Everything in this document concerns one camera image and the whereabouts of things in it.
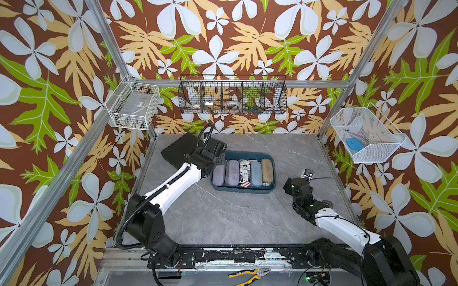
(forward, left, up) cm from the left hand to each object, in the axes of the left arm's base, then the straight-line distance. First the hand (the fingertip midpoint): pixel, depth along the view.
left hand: (212, 152), depth 85 cm
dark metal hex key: (-17, -59, -19) cm, 64 cm away
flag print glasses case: (-3, -17, -13) cm, 22 cm away
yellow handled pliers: (-47, -20, -19) cm, 54 cm away
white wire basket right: (+4, -73, +7) cm, 74 cm away
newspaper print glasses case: (-8, -28, -17) cm, 34 cm away
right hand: (-9, -40, -11) cm, 42 cm away
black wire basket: (+33, -10, +11) cm, 36 cm away
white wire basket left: (+19, +39, +14) cm, 45 cm away
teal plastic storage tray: (-11, -25, -17) cm, 32 cm away
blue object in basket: (+1, -66, +6) cm, 66 cm away
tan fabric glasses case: (-2, -28, -13) cm, 31 cm away
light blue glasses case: (-4, -23, -14) cm, 27 cm away
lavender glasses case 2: (-3, -10, -13) cm, 17 cm away
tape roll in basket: (+30, -10, +6) cm, 32 cm away
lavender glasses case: (-4, -2, -14) cm, 15 cm away
